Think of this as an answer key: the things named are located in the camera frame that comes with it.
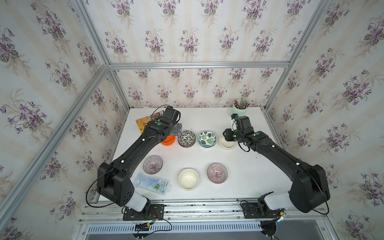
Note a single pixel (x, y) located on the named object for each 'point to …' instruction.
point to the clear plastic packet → (152, 184)
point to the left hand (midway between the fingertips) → (173, 128)
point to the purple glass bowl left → (152, 164)
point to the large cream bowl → (188, 179)
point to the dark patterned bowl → (187, 139)
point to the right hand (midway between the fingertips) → (227, 133)
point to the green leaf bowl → (207, 139)
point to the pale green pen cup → (240, 107)
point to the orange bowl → (169, 140)
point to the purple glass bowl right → (217, 173)
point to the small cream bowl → (226, 144)
